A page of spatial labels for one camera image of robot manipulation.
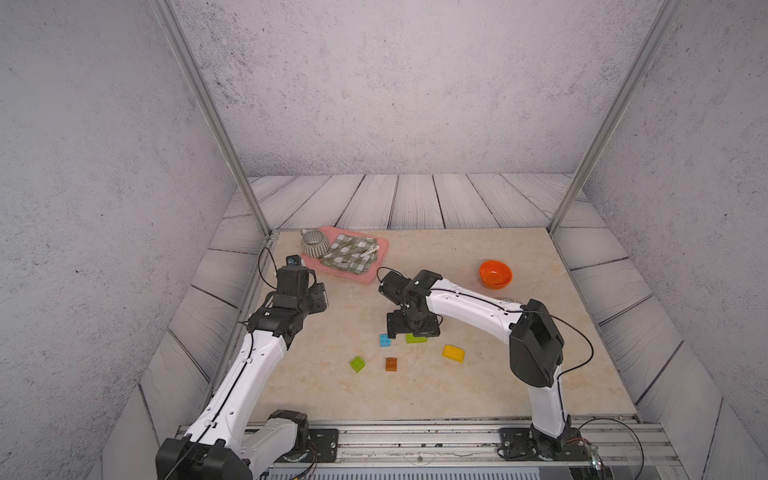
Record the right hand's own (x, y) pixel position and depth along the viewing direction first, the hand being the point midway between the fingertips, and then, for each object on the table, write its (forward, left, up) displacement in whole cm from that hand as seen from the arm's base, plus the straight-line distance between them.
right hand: (405, 338), depth 83 cm
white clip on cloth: (+38, +12, -6) cm, 41 cm away
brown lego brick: (-4, +4, -8) cm, 10 cm away
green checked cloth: (+36, +22, -5) cm, 42 cm away
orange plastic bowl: (+26, -31, -6) cm, 41 cm away
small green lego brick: (-5, +14, -7) cm, 16 cm away
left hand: (+8, +23, +11) cm, 27 cm away
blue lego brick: (+2, +6, -7) cm, 9 cm away
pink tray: (+47, +28, -6) cm, 55 cm away
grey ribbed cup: (+37, +32, -1) cm, 49 cm away
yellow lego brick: (-1, -14, -7) cm, 15 cm away
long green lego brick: (+3, -2, -8) cm, 8 cm away
